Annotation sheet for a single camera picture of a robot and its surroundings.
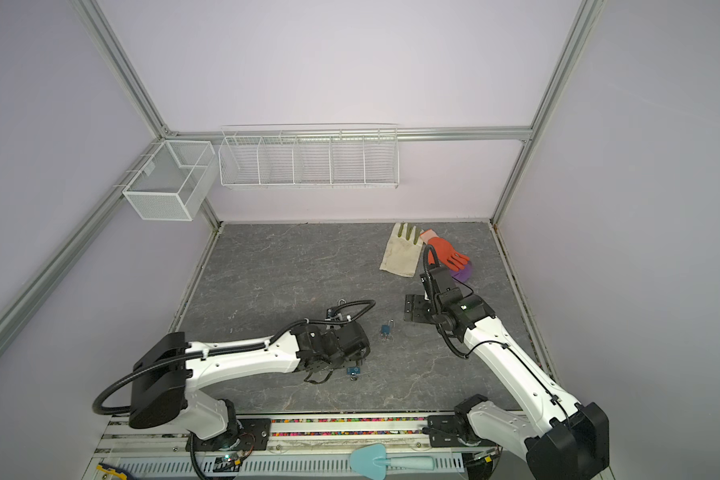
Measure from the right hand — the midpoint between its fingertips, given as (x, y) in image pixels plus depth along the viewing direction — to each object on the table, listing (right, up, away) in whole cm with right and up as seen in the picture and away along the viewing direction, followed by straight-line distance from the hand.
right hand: (421, 308), depth 80 cm
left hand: (-20, -14, -1) cm, 24 cm away
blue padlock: (-19, -18, +3) cm, 27 cm away
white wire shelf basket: (-38, +47, +18) cm, 63 cm away
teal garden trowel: (-14, -34, -10) cm, 38 cm away
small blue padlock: (-9, -9, +12) cm, 17 cm away
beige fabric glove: (-2, +14, +31) cm, 34 cm away
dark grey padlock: (-24, -1, +18) cm, 30 cm away
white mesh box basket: (-79, +37, +16) cm, 89 cm away
